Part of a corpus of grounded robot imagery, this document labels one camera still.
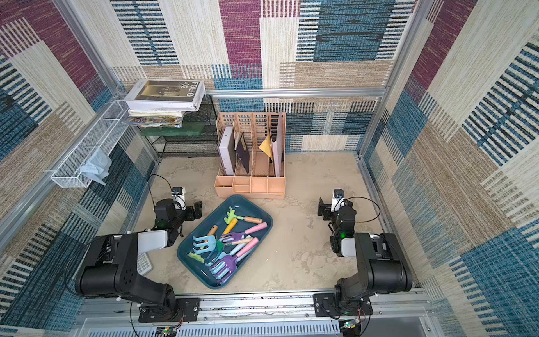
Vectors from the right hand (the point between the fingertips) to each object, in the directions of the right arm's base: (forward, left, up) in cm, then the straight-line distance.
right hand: (333, 196), depth 92 cm
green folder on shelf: (+24, +64, +18) cm, 71 cm away
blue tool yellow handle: (-14, +45, -7) cm, 48 cm away
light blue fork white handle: (-22, +46, -8) cm, 51 cm away
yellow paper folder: (+14, +28, +16) cm, 36 cm away
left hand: (0, +63, -3) cm, 63 cm away
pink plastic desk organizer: (+36, +39, -10) cm, 54 cm away
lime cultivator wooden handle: (-4, +45, -8) cm, 46 cm away
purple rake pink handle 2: (-27, +44, -8) cm, 52 cm away
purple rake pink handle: (-15, +41, -6) cm, 43 cm away
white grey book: (+19, +46, +11) cm, 51 cm away
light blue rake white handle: (-17, +51, -7) cm, 55 cm away
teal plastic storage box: (-27, +55, -6) cm, 62 cm away
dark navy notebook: (+29, +41, -1) cm, 50 cm away
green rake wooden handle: (-20, +47, -5) cm, 51 cm away
